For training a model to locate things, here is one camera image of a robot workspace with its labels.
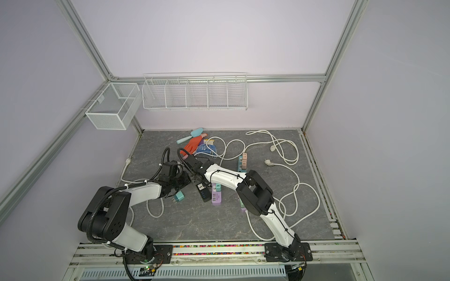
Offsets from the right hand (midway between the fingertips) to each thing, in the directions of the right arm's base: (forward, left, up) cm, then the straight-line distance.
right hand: (197, 177), depth 94 cm
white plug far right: (+22, -44, -2) cm, 49 cm away
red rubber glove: (+24, +7, -1) cm, 25 cm away
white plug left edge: (+14, +47, -5) cm, 49 cm away
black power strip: (-7, -4, -2) cm, 8 cm away
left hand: (-1, +2, -1) cm, 2 cm away
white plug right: (+11, -39, -2) cm, 41 cm away
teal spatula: (+36, +7, -3) cm, 37 cm away
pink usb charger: (-6, -1, +7) cm, 9 cm away
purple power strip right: (-16, -24, +1) cm, 29 cm away
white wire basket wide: (+40, -10, +27) cm, 49 cm away
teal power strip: (+13, -23, -1) cm, 27 cm away
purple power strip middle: (-10, -11, -2) cm, 15 cm away
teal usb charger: (-11, +8, 0) cm, 13 cm away
